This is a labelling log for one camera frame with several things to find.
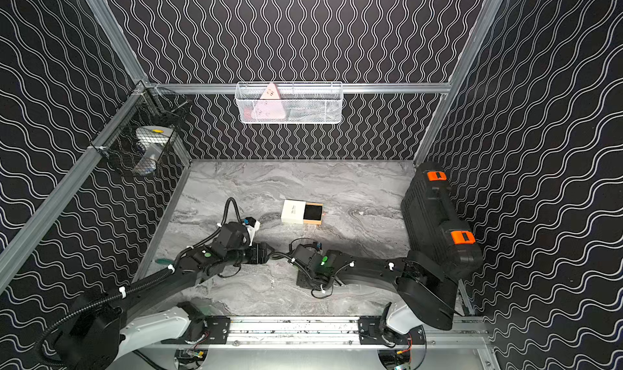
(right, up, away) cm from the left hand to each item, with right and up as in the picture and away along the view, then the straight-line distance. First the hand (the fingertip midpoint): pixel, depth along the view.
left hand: (268, 248), depth 82 cm
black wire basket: (-47, +52, +18) cm, 73 cm away
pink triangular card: (-1, +51, +8) cm, 52 cm away
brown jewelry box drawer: (+15, +10, +19) cm, 26 cm away
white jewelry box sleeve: (+7, +11, +16) cm, 20 cm away
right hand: (+11, -12, 0) cm, 16 cm away
